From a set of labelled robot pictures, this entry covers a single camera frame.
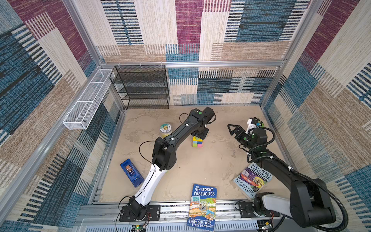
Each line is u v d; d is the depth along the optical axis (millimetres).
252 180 812
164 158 583
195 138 934
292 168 496
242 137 758
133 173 819
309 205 412
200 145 956
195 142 942
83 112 726
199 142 937
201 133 806
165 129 962
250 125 776
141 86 1089
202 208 728
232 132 768
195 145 957
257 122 762
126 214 728
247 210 732
